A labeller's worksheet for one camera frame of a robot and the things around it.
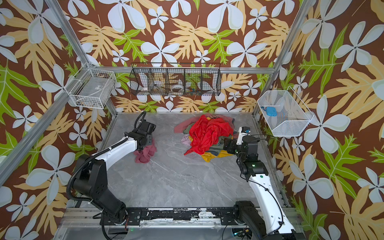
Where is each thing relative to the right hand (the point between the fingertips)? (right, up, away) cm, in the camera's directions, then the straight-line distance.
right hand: (230, 139), depth 78 cm
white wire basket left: (-79, +29, +7) cm, 85 cm away
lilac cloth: (-25, -3, +23) cm, 34 cm away
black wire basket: (-31, +38, +19) cm, 53 cm away
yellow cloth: (-11, -12, +16) cm, 23 cm away
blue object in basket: (+26, +16, +7) cm, 31 cm away
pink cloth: (-50, -11, +11) cm, 52 cm away
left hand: (-51, +1, +13) cm, 53 cm away
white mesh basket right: (+33, +14, +4) cm, 35 cm away
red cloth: (-13, +2, +12) cm, 18 cm away
